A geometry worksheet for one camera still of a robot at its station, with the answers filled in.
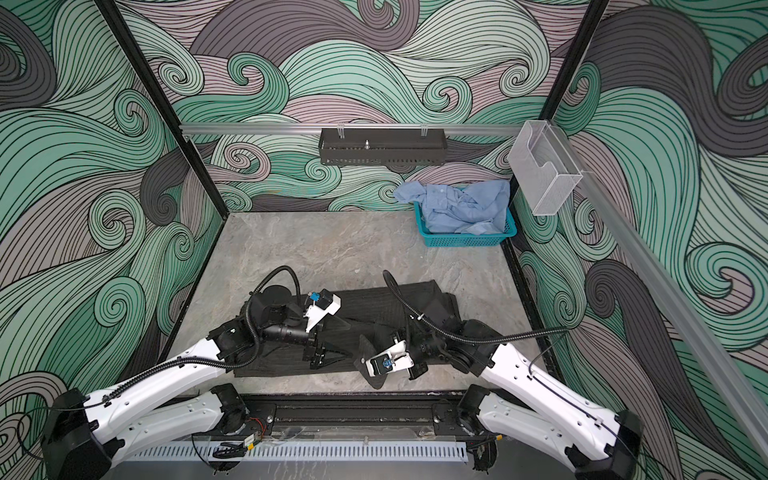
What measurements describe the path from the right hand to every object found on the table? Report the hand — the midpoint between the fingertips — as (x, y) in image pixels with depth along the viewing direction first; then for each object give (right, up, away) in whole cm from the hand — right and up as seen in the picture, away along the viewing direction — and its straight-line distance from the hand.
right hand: (381, 352), depth 67 cm
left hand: (-7, +3, -1) cm, 8 cm away
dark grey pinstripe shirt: (-8, +5, +2) cm, 10 cm away
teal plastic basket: (+26, +26, +36) cm, 52 cm away
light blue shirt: (+38, +38, +45) cm, 70 cm away
